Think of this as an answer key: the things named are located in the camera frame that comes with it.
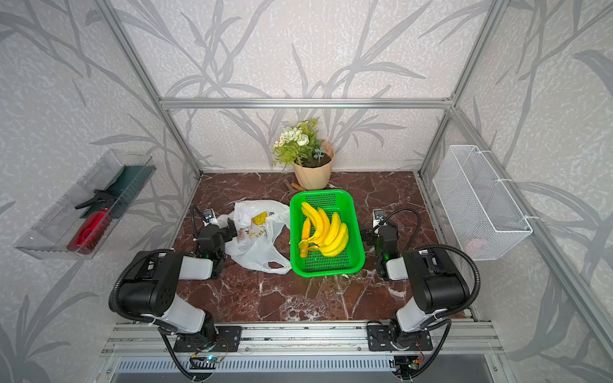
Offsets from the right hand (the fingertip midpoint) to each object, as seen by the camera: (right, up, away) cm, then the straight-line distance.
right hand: (377, 220), depth 95 cm
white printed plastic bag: (-49, -2, +4) cm, 49 cm away
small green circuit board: (-55, -39, -24) cm, 71 cm away
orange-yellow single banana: (-29, -7, -6) cm, 30 cm away
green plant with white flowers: (-30, +30, -4) cm, 42 cm away
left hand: (-64, 0, -2) cm, 64 cm away
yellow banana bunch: (-20, -6, -7) cm, 22 cm away
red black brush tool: (-80, +2, -35) cm, 88 cm away
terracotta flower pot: (-25, +18, +11) cm, 33 cm away
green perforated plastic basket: (-25, -16, -5) cm, 30 cm away
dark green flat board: (-86, +14, -18) cm, 89 cm away
